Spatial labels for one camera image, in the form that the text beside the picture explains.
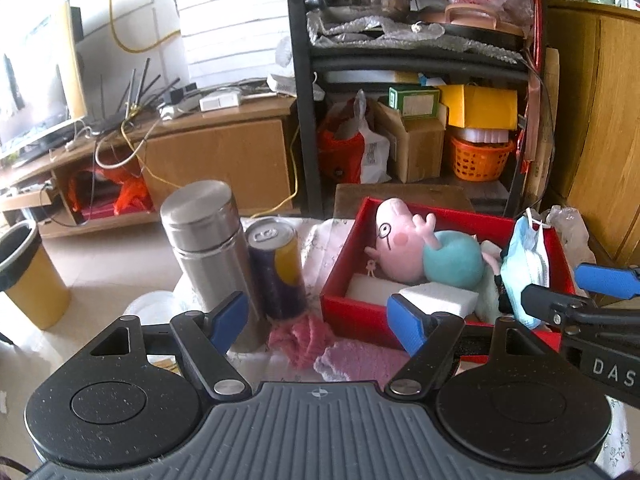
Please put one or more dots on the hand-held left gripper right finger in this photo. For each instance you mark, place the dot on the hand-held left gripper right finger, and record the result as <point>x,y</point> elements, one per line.
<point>407,322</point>

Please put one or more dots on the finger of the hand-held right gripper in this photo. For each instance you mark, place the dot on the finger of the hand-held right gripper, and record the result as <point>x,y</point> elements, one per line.
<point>605,280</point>
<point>550,302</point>

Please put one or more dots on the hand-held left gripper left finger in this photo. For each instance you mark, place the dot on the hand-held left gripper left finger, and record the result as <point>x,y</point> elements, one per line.
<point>227,322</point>

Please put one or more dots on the white sponge block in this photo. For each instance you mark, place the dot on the white sponge block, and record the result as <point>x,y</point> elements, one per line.
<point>440,297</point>

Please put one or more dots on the blue face mask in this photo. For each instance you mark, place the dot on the blue face mask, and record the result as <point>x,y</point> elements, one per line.
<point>525,265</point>

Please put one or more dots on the red cardboard box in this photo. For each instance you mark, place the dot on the red cardboard box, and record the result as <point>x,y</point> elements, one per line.
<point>350,305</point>

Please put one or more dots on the pale lilac knitted cloth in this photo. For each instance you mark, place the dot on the pale lilac knitted cloth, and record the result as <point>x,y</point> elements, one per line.
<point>360,362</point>

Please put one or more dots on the pink pig plush toy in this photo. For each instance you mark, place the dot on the pink pig plush toy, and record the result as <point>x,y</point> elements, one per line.
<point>400,250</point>

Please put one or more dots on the pink knitted cloth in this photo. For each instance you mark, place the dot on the pink knitted cloth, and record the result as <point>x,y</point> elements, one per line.
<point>305,340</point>

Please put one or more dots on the yellow and blue drink can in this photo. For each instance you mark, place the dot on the yellow and blue drink can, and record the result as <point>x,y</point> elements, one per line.
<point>280,270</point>

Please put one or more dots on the stainless steel thermos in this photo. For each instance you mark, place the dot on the stainless steel thermos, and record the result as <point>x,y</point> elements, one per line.
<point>210,240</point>

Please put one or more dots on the wooden wardrobe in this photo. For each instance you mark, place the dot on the wooden wardrobe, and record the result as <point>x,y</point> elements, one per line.
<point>600,135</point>

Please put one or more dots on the orange plastic basket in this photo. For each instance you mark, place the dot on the orange plastic basket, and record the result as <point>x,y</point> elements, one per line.
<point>477,160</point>

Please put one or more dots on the orange plastic bag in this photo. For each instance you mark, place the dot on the orange plastic bag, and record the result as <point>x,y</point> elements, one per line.
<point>125,195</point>

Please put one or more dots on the leaning cardboard sheet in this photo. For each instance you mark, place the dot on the leaning cardboard sheet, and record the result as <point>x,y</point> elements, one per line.
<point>542,125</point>

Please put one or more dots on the wooden television cabinet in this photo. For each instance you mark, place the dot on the wooden television cabinet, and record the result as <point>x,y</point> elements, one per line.
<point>225,155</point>

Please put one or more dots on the brown cardboard box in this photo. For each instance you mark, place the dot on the brown cardboard box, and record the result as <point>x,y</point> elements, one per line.
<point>420,155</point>

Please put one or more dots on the red and white plastic bag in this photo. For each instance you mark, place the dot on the red and white plastic bag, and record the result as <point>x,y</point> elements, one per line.
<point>370,155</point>

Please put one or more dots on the clear plastic container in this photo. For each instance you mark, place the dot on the clear plastic container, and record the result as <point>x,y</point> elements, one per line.
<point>482,136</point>

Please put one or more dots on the yellow trash bin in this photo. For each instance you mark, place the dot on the yellow trash bin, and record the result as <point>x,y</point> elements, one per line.
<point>35,290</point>

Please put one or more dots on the yellow box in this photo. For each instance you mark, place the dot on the yellow box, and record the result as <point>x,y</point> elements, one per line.
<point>480,105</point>

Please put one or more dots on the green box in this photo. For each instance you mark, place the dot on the green box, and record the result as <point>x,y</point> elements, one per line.
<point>415,102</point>

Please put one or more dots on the white electronic device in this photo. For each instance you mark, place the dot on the white electronic device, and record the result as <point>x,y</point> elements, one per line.
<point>220,101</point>

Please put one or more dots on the black metal shelf rack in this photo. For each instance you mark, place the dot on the black metal shelf rack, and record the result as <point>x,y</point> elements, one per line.
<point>300,110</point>

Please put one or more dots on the black router with antennas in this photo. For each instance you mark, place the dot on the black router with antennas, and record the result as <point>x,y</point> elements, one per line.
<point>135,105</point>

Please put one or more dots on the white power strip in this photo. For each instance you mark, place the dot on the white power strip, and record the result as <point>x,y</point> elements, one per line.
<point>282,85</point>

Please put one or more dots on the pan with pink lid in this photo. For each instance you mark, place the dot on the pan with pink lid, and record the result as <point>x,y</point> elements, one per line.
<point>470,22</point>

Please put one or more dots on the bubble wrap sheet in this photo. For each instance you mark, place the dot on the bubble wrap sheet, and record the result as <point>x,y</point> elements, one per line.
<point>360,30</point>

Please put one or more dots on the flat screen television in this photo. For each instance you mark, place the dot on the flat screen television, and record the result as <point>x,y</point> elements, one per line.
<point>35,75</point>

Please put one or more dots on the stainless steel pot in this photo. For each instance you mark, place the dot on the stainless steel pot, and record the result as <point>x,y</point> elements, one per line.
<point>360,2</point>

